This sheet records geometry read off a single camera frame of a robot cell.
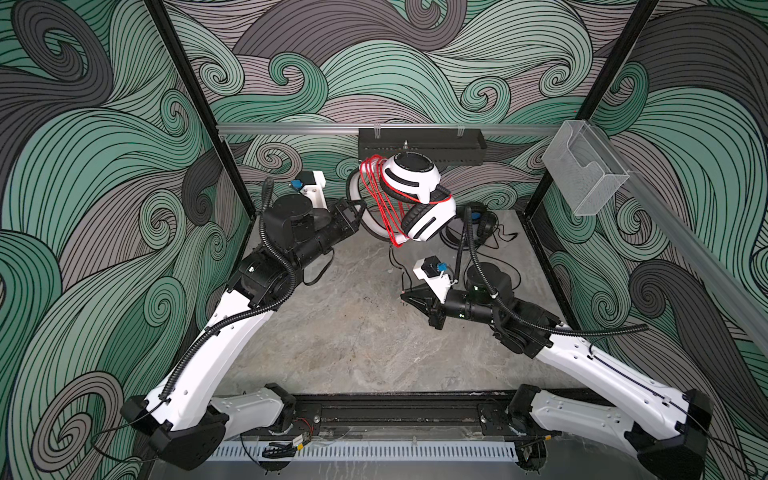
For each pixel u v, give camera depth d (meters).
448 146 0.95
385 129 0.93
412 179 0.44
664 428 0.39
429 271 0.54
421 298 0.61
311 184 0.53
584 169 0.78
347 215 0.50
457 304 0.56
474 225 1.11
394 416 0.74
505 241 1.11
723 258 0.56
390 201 0.46
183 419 0.35
